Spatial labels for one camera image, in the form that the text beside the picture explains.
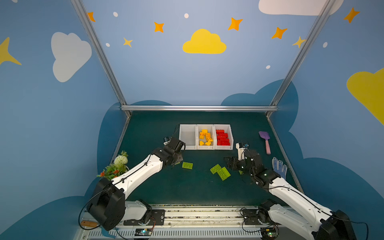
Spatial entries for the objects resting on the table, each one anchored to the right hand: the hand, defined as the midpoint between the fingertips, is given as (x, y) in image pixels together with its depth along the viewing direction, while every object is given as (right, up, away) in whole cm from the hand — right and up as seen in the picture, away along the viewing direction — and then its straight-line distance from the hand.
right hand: (230, 156), depth 83 cm
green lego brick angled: (-7, -10, +8) cm, 14 cm away
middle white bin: (-8, +16, +22) cm, 28 cm away
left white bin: (-25, +11, +25) cm, 37 cm away
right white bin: (+4, +15, +23) cm, 28 cm away
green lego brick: (-24, -8, +9) cm, 27 cm away
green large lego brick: (-2, -12, +7) cm, 14 cm away
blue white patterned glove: (+33, -9, +9) cm, 35 cm away
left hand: (-28, -1, +2) cm, 28 cm away
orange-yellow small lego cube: (-13, +13, +24) cm, 30 cm away
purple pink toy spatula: (+32, +10, +24) cm, 41 cm away
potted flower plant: (-59, -4, -8) cm, 60 cm away
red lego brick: (0, +8, +21) cm, 22 cm away
